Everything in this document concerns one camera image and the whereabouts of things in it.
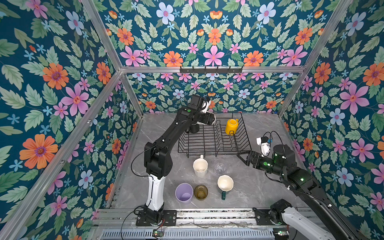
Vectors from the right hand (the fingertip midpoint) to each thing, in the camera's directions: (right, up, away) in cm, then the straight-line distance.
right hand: (241, 155), depth 68 cm
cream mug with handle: (-20, -10, +18) cm, 29 cm away
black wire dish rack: (0, +8, +35) cm, 36 cm away
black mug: (-24, +13, +35) cm, 45 cm away
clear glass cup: (-8, -11, +22) cm, 26 cm away
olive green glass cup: (-19, -23, +13) cm, 32 cm away
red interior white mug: (-17, +24, +7) cm, 30 cm away
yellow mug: (+1, +14, +30) cm, 33 cm away
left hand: (-13, +22, +17) cm, 31 cm away
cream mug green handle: (-6, -18, +12) cm, 22 cm away
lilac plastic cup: (-29, -23, +13) cm, 39 cm away
